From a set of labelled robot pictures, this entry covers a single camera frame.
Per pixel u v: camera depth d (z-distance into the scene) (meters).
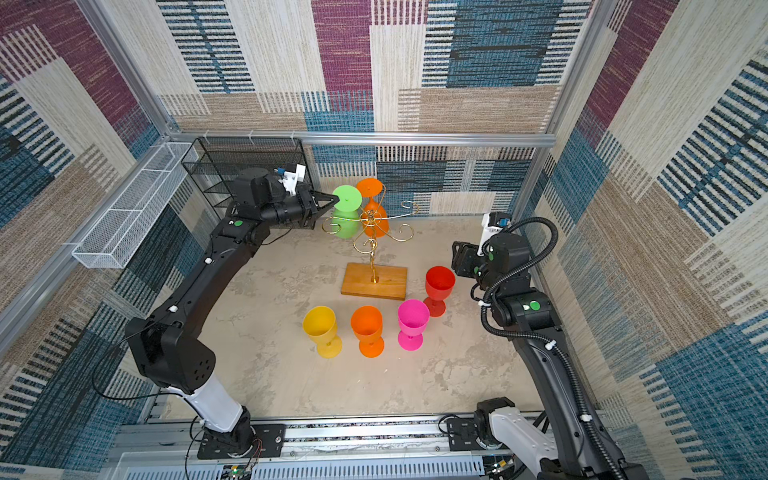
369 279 1.01
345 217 0.78
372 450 0.73
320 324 0.83
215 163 1.02
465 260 0.61
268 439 0.73
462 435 0.73
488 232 0.61
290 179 0.70
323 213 0.71
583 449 0.37
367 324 0.81
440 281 0.87
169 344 0.44
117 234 0.72
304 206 0.65
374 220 0.78
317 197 0.70
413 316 0.81
